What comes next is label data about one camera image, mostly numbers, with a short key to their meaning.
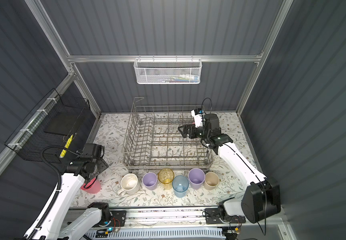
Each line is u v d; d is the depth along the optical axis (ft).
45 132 2.36
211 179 2.73
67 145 2.26
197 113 2.29
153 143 3.26
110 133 3.56
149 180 2.73
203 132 2.07
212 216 2.41
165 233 2.42
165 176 2.73
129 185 2.76
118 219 2.40
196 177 2.65
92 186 2.03
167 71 4.06
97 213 2.00
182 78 3.01
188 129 2.32
